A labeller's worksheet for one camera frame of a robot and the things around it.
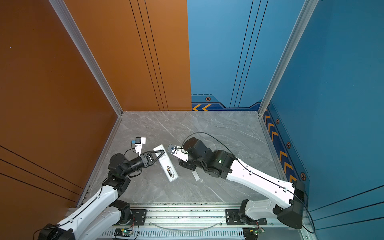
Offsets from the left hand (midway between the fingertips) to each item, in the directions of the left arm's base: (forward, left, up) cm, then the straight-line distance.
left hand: (163, 153), depth 70 cm
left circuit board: (-29, +19, -26) cm, 43 cm away
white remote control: (-3, -1, -4) cm, 5 cm away
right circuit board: (-29, -42, -24) cm, 56 cm away
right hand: (0, -9, +2) cm, 9 cm away
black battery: (-7, -3, -5) cm, 9 cm away
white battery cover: (-1, -15, -23) cm, 28 cm away
